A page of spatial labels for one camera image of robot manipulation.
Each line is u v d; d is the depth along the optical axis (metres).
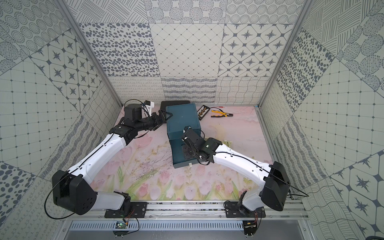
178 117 0.87
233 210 0.74
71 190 0.40
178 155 0.88
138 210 0.73
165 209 0.75
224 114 1.15
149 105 0.73
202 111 1.15
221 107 1.22
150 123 0.68
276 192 0.40
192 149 0.57
